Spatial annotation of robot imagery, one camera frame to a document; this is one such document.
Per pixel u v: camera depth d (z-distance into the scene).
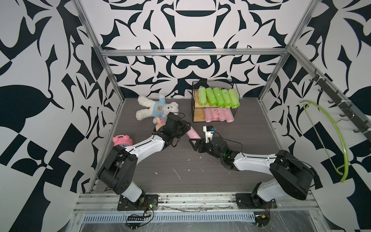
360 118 0.53
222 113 1.05
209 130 0.76
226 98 0.93
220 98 0.92
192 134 0.82
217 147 0.65
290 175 0.44
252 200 0.67
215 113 1.05
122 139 0.85
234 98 0.92
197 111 1.09
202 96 0.94
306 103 0.79
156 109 1.02
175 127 0.71
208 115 1.04
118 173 0.44
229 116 1.04
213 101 0.92
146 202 0.73
